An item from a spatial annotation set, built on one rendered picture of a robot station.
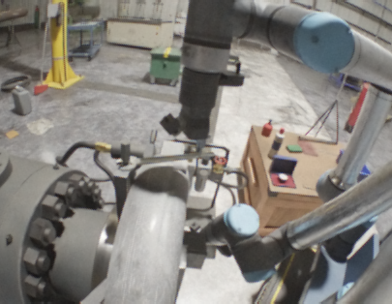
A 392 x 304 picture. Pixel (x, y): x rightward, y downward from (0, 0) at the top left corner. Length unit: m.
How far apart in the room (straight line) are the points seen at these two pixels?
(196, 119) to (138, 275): 0.30
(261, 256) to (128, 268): 0.35
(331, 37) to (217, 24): 0.18
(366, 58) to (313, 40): 0.15
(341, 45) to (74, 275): 0.76
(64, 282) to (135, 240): 0.36
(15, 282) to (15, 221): 0.15
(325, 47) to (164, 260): 0.43
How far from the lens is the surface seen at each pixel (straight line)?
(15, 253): 0.63
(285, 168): 1.54
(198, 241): 0.64
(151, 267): 0.41
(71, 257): 0.68
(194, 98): 0.43
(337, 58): 0.37
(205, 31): 0.40
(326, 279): 1.09
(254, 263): 0.61
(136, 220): 0.44
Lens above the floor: 1.32
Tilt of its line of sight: 35 degrees down
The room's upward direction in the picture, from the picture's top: 10 degrees clockwise
